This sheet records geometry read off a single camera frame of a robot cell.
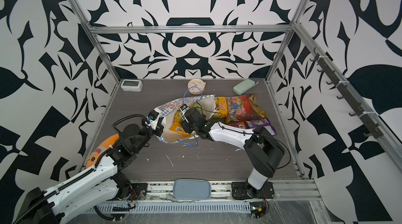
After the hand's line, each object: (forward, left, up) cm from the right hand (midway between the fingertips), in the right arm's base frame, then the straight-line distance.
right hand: (187, 118), depth 87 cm
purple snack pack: (+2, -46, -11) cm, 47 cm away
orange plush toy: (-18, +44, -2) cm, 48 cm away
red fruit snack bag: (+10, -34, -6) cm, 36 cm away
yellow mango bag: (0, +7, -7) cm, 10 cm away
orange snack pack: (+2, -32, -12) cm, 34 cm away
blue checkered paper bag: (-4, +8, +13) cm, 16 cm away
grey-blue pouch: (-33, -1, -8) cm, 34 cm away
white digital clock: (+32, +42, -7) cm, 53 cm away
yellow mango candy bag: (+8, -20, -6) cm, 22 cm away
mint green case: (+32, -38, -11) cm, 51 cm away
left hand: (-4, +10, +14) cm, 17 cm away
